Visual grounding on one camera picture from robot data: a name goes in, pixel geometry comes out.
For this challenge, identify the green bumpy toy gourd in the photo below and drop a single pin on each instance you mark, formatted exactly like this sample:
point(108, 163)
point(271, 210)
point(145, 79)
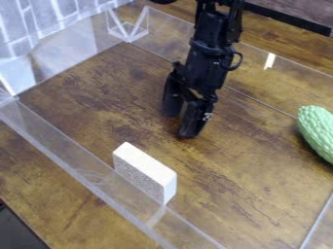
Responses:
point(315, 127)

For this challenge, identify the clear acrylic enclosure wall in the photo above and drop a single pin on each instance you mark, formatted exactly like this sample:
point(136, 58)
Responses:
point(254, 190)

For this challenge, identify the white foam block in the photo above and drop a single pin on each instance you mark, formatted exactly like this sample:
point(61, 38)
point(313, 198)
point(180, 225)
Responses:
point(153, 178)

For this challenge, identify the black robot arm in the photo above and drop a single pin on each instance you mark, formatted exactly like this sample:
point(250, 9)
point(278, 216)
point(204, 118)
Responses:
point(218, 28)

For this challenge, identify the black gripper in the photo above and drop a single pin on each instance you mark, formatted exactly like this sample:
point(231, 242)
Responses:
point(202, 73)

